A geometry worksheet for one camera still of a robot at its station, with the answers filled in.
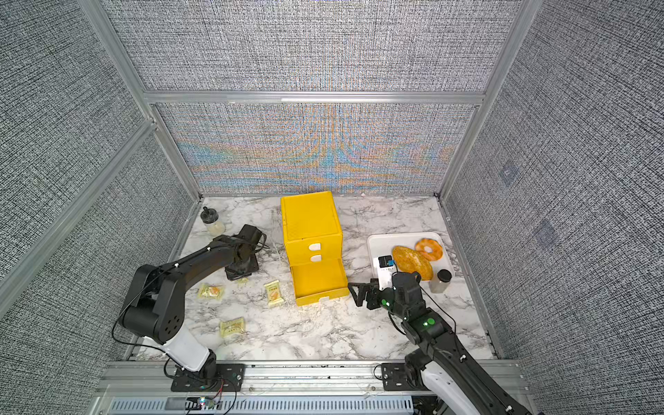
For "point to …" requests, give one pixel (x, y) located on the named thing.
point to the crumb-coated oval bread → (411, 260)
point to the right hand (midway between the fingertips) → (360, 277)
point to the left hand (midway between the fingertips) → (252, 269)
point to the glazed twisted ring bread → (437, 249)
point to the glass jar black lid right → (442, 282)
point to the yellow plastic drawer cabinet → (313, 235)
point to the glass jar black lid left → (209, 217)
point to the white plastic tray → (384, 244)
